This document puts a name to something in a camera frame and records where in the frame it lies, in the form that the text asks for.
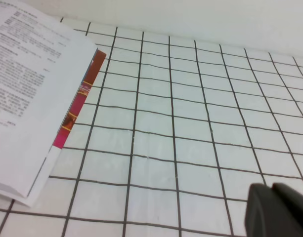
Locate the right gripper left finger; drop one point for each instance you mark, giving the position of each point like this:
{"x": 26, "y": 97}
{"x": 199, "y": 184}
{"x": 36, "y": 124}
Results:
{"x": 267, "y": 216}

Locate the white black-grid tablecloth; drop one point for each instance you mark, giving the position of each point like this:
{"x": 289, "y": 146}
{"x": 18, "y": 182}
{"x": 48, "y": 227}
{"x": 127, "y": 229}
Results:
{"x": 171, "y": 136}

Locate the white paperback book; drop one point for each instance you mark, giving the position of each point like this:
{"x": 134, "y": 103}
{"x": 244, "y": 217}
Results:
{"x": 47, "y": 70}

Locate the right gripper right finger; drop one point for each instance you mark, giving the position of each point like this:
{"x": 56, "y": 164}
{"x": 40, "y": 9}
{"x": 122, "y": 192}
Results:
{"x": 292, "y": 200}

